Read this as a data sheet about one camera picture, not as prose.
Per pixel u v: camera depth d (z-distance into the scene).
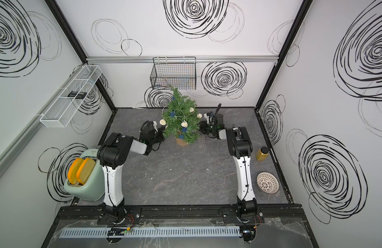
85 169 0.68
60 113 0.72
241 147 0.64
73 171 0.66
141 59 1.73
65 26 0.77
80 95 0.77
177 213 0.75
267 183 0.83
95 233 0.77
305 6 0.71
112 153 0.56
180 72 1.24
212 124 0.99
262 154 0.87
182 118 0.78
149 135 0.84
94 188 0.69
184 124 0.77
